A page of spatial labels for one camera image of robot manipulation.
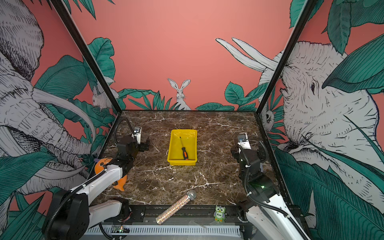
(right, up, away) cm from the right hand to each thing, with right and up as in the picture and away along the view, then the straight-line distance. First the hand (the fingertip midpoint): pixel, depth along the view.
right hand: (248, 140), depth 69 cm
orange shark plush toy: (-78, -16, +12) cm, 81 cm away
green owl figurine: (-13, -37, +4) cm, 39 cm away
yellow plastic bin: (-30, -2, +37) cm, 47 cm away
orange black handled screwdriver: (-32, -11, +24) cm, 42 cm away
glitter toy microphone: (-27, -29, +8) cm, 41 cm away
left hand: (-58, +3, +16) cm, 60 cm away
